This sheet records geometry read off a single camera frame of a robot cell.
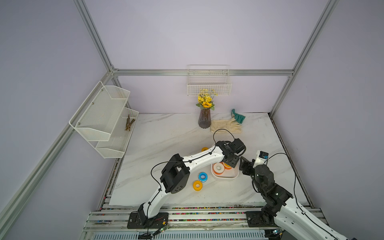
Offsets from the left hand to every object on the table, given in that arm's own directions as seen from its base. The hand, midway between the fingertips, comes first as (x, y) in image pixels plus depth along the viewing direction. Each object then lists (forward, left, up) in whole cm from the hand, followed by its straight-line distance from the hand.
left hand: (228, 160), depth 87 cm
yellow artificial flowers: (+33, +14, +19) cm, 41 cm away
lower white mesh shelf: (+14, +67, +5) cm, 68 cm away
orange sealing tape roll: (-2, +5, -7) cm, 9 cm away
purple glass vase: (+32, +13, 0) cm, 35 cm away
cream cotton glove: (+32, -3, -6) cm, 32 cm away
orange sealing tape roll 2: (-1, +1, -5) cm, 6 cm away
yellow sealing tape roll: (-12, +18, -9) cm, 24 cm away
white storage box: (-5, -3, -8) cm, 10 cm away
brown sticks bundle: (+23, +64, +7) cm, 68 cm away
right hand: (-3, -9, +4) cm, 10 cm away
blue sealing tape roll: (-7, +15, -8) cm, 19 cm away
